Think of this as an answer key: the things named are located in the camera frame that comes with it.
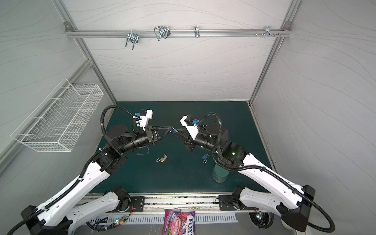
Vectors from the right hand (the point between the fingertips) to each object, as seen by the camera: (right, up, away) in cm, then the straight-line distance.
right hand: (179, 126), depth 61 cm
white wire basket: (-59, +1, +7) cm, 59 cm away
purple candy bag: (-2, -46, +6) cm, 46 cm away
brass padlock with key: (-13, -23, +28) cm, 38 cm away
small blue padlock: (+13, -22, +29) cm, 39 cm away
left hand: (-2, 0, -4) cm, 4 cm away
